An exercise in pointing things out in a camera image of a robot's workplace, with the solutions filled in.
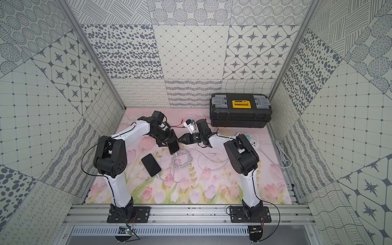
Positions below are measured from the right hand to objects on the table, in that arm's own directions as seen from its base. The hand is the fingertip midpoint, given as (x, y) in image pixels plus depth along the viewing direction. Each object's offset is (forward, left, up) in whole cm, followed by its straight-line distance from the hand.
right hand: (181, 140), depth 93 cm
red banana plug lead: (+17, +6, -7) cm, 19 cm away
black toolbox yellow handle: (+20, -38, +7) cm, 44 cm away
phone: (-3, +5, -3) cm, 6 cm away
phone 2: (-13, +18, -8) cm, 23 cm away
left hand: (+2, +6, 0) cm, 6 cm away
